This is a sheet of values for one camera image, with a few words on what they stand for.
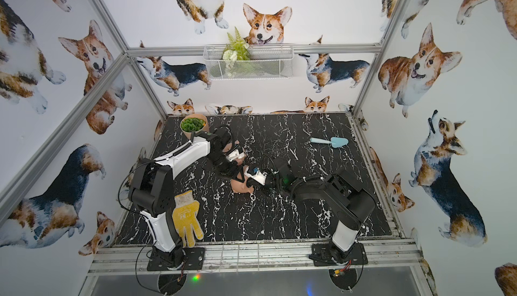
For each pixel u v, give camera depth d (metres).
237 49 0.82
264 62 0.93
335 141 1.08
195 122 1.02
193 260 0.76
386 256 0.75
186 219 0.83
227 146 0.82
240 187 0.83
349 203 0.47
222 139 0.78
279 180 0.71
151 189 0.49
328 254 0.74
